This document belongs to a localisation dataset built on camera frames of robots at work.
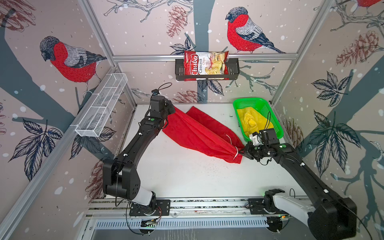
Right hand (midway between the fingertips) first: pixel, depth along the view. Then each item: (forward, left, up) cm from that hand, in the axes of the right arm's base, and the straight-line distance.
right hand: (237, 154), depth 79 cm
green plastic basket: (+44, -26, -6) cm, 51 cm away
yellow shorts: (+26, -14, -4) cm, 30 cm away
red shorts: (+10, +22, +8) cm, 26 cm away
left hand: (+22, +39, +18) cm, 48 cm away
